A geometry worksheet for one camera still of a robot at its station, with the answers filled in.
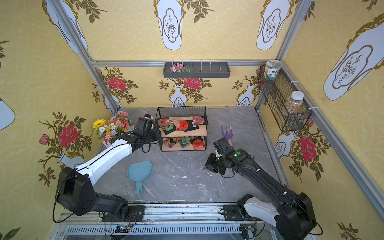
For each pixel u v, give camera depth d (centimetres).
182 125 88
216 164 68
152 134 76
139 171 89
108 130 86
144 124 64
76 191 42
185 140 99
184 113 120
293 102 65
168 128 88
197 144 98
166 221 73
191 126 88
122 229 73
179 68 88
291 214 38
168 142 98
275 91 100
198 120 92
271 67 85
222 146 62
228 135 104
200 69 92
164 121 90
